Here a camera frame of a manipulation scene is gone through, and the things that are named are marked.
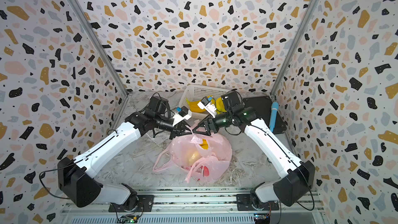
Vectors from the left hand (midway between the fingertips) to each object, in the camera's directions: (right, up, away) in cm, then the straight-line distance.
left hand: (194, 131), depth 68 cm
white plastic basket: (-3, +21, +49) cm, 53 cm away
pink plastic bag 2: (+5, -21, +11) cm, 25 cm away
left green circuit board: (-30, -40, +2) cm, 50 cm away
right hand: (+1, +1, -2) cm, 3 cm away
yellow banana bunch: (0, -15, +14) cm, 20 cm away
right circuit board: (+31, -41, +3) cm, 51 cm away
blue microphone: (+48, +8, +31) cm, 58 cm away
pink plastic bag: (+3, -14, +10) cm, 18 cm away
